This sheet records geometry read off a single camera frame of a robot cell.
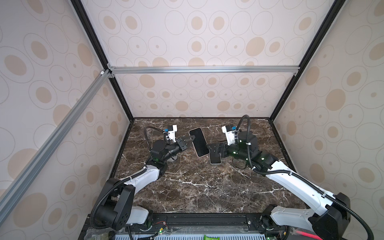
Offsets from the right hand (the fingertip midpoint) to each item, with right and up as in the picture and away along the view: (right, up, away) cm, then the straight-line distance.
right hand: (218, 143), depth 74 cm
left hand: (-9, +2, -1) cm, 10 cm away
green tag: (-6, -44, -5) cm, 44 cm away
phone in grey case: (+1, -13, +20) cm, 24 cm away
